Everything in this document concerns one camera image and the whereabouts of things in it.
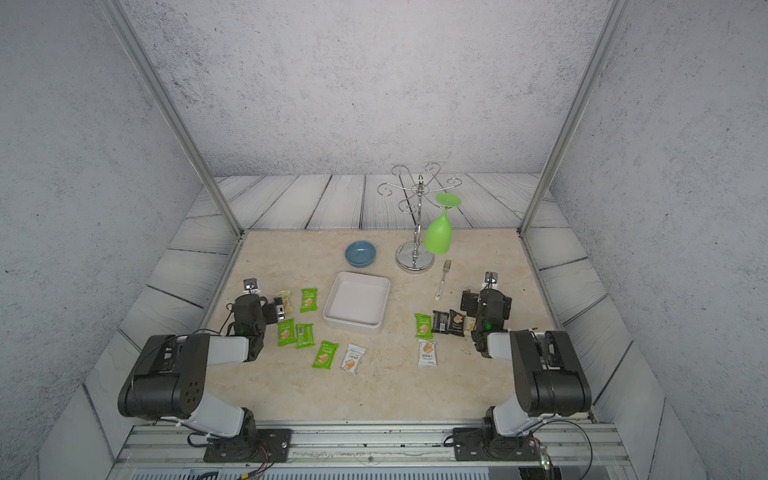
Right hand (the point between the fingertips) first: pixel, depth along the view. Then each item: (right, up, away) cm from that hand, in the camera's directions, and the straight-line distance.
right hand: (488, 290), depth 94 cm
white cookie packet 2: (-41, -19, -7) cm, 46 cm away
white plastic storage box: (-41, -5, +5) cm, 42 cm away
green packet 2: (-57, -4, +7) cm, 58 cm away
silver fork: (-10, +7, +17) cm, 21 cm away
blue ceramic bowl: (-42, +11, +17) cm, 46 cm away
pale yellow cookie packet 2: (-65, -4, +7) cm, 65 cm away
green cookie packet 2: (-56, -14, -2) cm, 58 cm away
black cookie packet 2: (-10, -10, 0) cm, 14 cm away
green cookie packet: (-20, -11, 0) cm, 23 cm away
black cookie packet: (-15, -10, 0) cm, 18 cm away
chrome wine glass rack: (-21, +10, +17) cm, 29 cm away
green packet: (-49, -18, -6) cm, 52 cm away
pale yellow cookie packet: (-6, -11, -1) cm, 12 cm away
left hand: (-69, -3, +1) cm, 69 cm away
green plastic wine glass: (-16, +18, -5) cm, 24 cm away
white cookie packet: (-20, -18, -7) cm, 28 cm away
